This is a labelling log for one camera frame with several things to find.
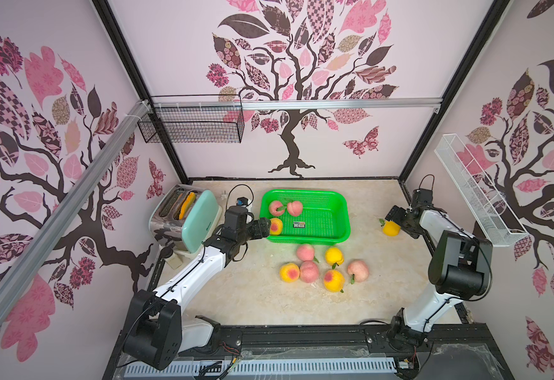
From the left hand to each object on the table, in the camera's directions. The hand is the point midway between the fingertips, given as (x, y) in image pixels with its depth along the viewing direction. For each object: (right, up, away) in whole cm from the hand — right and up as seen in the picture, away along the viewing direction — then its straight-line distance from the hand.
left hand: (261, 227), depth 85 cm
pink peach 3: (+17, -16, -2) cm, 24 cm away
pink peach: (+14, +6, +16) cm, 22 cm away
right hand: (+55, 0, +10) cm, 56 cm away
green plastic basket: (+28, +2, +21) cm, 35 cm away
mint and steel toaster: (-28, +4, 0) cm, 28 cm away
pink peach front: (+4, +7, +15) cm, 17 cm away
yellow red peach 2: (+10, -16, -2) cm, 19 cm away
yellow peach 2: (+28, -11, +3) cm, 30 cm away
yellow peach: (+52, -2, +9) cm, 53 cm away
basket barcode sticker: (+15, -1, +18) cm, 23 cm away
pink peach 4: (+35, -16, -2) cm, 39 cm away
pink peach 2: (+17, -10, +3) cm, 20 cm away
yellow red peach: (+5, -1, +10) cm, 11 cm away
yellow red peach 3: (+26, -19, -4) cm, 32 cm away
